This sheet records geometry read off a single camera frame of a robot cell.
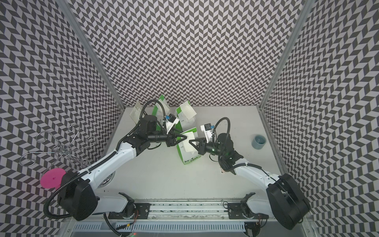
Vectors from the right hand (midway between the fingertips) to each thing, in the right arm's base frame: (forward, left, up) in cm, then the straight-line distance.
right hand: (190, 144), depth 75 cm
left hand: (+3, +3, +3) cm, 5 cm away
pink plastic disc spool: (-20, +50, +11) cm, 55 cm away
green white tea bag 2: (+20, +3, +1) cm, 20 cm away
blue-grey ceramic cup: (+10, -43, -16) cm, 47 cm away
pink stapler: (-15, -14, +3) cm, 21 cm away
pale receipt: (-1, +1, 0) cm, 1 cm away
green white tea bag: (+22, +19, +3) cm, 29 cm away
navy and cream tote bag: (+20, +32, +3) cm, 38 cm away
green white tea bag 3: (-2, +1, -12) cm, 12 cm away
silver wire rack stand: (-10, +52, +12) cm, 55 cm away
